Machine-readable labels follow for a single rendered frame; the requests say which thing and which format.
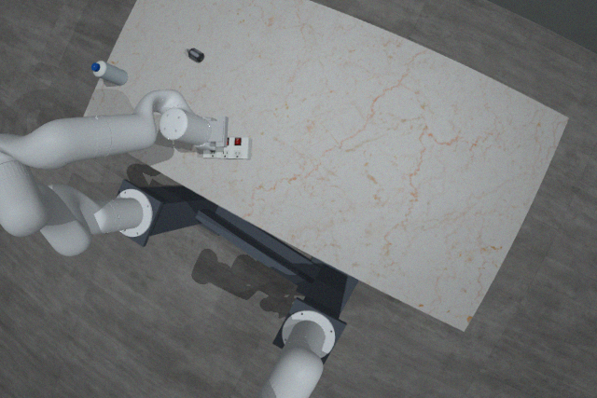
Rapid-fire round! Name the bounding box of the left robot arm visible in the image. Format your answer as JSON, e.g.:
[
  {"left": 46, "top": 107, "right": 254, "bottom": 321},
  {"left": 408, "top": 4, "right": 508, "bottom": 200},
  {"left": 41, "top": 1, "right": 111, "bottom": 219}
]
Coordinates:
[{"left": 0, "top": 89, "right": 229, "bottom": 256}]

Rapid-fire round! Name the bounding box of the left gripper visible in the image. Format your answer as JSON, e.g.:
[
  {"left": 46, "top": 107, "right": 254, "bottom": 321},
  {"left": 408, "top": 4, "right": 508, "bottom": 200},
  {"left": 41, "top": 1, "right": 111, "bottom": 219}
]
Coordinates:
[{"left": 194, "top": 117, "right": 217, "bottom": 152}]

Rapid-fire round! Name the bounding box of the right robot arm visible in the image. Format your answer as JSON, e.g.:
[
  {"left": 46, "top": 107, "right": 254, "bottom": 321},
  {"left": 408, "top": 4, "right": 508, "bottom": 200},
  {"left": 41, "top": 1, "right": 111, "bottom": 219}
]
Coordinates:
[{"left": 256, "top": 310, "right": 335, "bottom": 398}]

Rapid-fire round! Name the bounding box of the white power strip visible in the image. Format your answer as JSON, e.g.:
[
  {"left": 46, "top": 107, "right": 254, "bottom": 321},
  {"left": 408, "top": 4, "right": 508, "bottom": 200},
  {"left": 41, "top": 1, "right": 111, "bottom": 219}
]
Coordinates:
[{"left": 203, "top": 137, "right": 252, "bottom": 159}]

